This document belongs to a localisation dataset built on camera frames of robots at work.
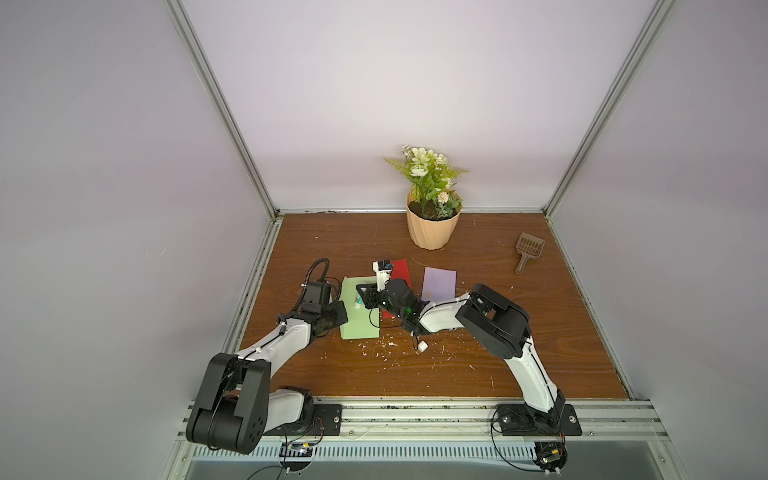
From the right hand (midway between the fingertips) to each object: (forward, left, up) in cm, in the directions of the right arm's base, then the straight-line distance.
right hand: (357, 280), depth 90 cm
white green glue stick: (-5, 0, -6) cm, 7 cm away
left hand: (-7, +3, -6) cm, 10 cm away
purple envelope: (+5, -27, -10) cm, 29 cm away
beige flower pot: (+18, -23, +1) cm, 29 cm away
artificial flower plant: (+27, -23, +19) cm, 40 cm away
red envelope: (+10, -13, -9) cm, 18 cm away
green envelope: (-14, -3, -1) cm, 14 cm away
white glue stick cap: (-18, -20, -7) cm, 28 cm away
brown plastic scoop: (+22, -62, -11) cm, 67 cm away
